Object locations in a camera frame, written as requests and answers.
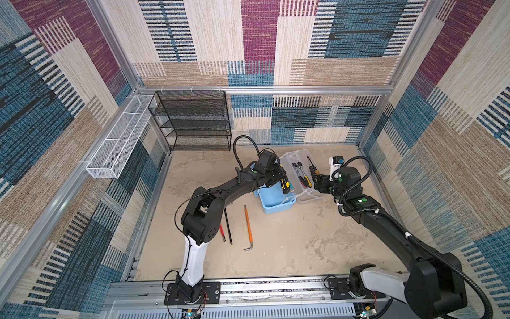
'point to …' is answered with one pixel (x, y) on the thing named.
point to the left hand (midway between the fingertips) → (287, 170)
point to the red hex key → (223, 234)
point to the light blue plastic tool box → (271, 198)
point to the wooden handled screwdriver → (317, 172)
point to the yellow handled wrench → (299, 164)
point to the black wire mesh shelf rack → (192, 118)
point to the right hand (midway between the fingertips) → (320, 178)
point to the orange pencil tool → (250, 230)
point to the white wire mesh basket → (114, 149)
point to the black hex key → (228, 226)
